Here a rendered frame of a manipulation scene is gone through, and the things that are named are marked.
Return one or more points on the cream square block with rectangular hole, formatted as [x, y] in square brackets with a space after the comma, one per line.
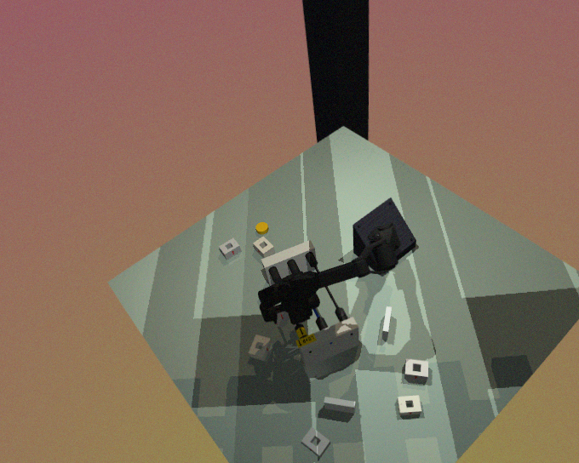
[416, 405]

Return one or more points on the yellow round disc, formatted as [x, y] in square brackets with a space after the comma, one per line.
[262, 228]

